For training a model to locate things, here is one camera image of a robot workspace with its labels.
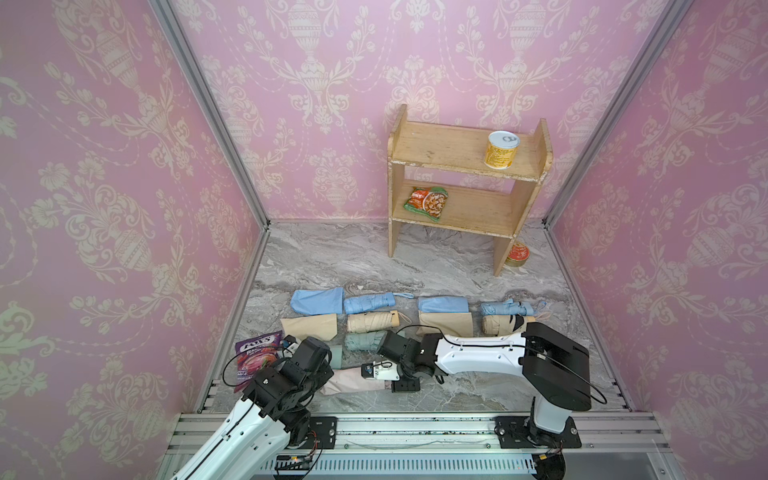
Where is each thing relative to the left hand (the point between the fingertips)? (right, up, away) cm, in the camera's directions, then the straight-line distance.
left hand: (331, 371), depth 79 cm
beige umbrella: (+8, +10, +11) cm, 17 cm away
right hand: (+17, -2, +4) cm, 18 cm away
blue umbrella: (+7, +15, +15) cm, 23 cm away
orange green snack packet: (+28, +48, +18) cm, 58 cm away
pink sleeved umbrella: (+5, -2, -1) cm, 5 cm away
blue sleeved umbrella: (-8, +16, +17) cm, 24 cm away
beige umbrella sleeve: (+34, +10, +11) cm, 37 cm away
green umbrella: (+9, +6, +8) cm, 13 cm away
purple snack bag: (-22, +3, +4) cm, 23 cm away
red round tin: (+61, +30, +27) cm, 73 cm away
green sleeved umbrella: (0, +2, +7) cm, 7 cm away
